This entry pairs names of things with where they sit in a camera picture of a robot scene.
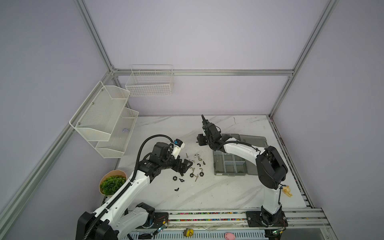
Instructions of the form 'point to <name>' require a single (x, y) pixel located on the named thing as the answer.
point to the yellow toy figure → (286, 190)
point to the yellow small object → (188, 232)
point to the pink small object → (229, 236)
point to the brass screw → (197, 176)
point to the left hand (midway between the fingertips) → (184, 161)
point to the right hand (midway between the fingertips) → (199, 136)
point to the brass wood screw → (187, 155)
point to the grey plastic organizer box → (225, 164)
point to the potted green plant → (111, 181)
